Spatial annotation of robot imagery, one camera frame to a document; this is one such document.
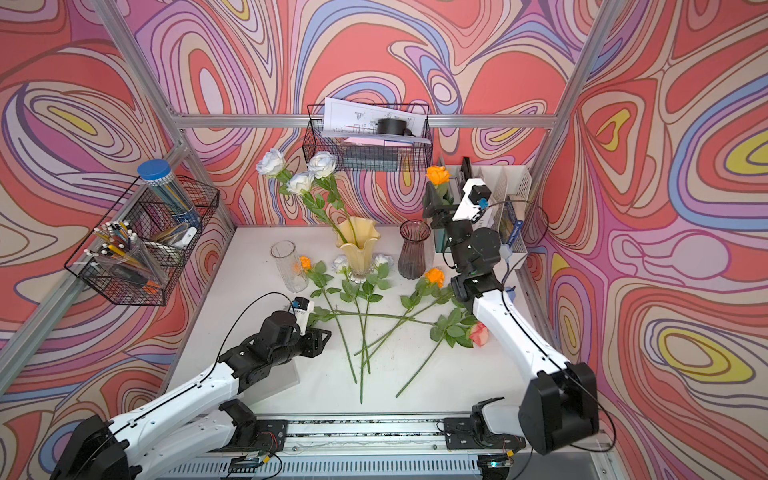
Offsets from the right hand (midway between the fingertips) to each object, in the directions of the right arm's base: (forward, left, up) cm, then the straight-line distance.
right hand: (443, 188), depth 68 cm
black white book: (+27, -14, -14) cm, 34 cm away
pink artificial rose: (-15, -7, -40) cm, 43 cm away
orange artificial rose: (+8, +38, -41) cm, 57 cm away
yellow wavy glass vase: (+12, +23, -27) cm, 37 cm away
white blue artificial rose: (+4, +15, -40) cm, 43 cm away
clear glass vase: (+5, +46, -32) cm, 56 cm away
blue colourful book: (+18, -29, -29) cm, 45 cm away
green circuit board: (-47, +50, -45) cm, 82 cm away
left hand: (-19, +31, -34) cm, 49 cm away
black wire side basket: (-5, +67, -10) cm, 68 cm away
